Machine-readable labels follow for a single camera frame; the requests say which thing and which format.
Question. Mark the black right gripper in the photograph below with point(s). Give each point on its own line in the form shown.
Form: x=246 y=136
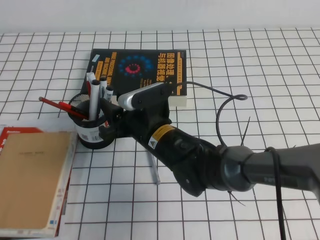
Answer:
x=150 y=126

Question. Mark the white marker with black cap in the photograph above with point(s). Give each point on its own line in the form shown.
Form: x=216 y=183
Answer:
x=108 y=93

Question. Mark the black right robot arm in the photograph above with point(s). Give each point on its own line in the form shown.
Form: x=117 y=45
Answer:
x=198 y=165

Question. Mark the black mesh pen holder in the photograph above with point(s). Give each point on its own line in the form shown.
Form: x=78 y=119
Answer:
x=88 y=131

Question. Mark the red pen in holder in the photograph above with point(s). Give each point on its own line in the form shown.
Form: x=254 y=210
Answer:
x=72 y=110

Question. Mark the white and red pen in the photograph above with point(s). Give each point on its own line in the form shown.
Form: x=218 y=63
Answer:
x=90 y=76

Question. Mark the grey pen on table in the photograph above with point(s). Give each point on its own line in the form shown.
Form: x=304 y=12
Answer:
x=154 y=169

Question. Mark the tall white marker black cap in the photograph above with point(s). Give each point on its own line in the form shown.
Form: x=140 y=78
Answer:
x=94 y=99

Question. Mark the white marker black cap middle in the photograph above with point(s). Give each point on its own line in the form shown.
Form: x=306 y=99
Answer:
x=102 y=86

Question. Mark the black textbook with orange text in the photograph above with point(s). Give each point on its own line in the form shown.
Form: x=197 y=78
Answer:
x=126 y=70

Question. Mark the brown kraft notebook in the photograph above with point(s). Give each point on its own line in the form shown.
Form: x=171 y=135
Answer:
x=31 y=166

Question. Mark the red and white book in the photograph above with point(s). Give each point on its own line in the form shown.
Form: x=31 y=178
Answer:
x=52 y=229

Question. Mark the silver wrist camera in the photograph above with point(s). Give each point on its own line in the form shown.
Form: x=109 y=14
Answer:
x=145 y=97

